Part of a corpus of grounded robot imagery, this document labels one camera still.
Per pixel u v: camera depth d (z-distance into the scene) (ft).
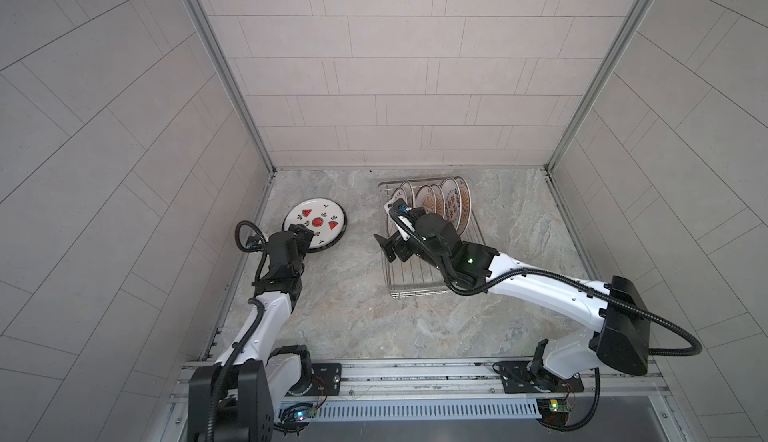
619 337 1.28
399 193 3.10
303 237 2.48
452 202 3.09
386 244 2.05
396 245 2.03
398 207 1.96
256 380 1.30
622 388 2.31
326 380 2.32
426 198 3.09
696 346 1.25
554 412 2.23
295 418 2.12
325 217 3.27
